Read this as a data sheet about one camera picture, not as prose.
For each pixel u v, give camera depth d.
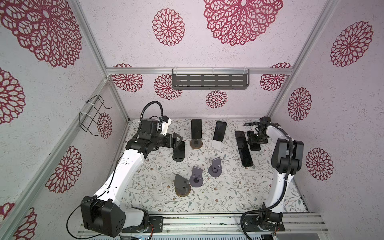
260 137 0.89
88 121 0.76
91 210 0.42
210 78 0.96
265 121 0.85
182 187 0.80
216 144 1.03
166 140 0.67
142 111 0.58
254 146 1.00
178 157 0.97
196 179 0.85
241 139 1.09
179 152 1.05
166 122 0.68
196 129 0.97
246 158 1.13
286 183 0.59
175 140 0.67
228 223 0.76
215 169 0.88
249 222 0.75
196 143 1.06
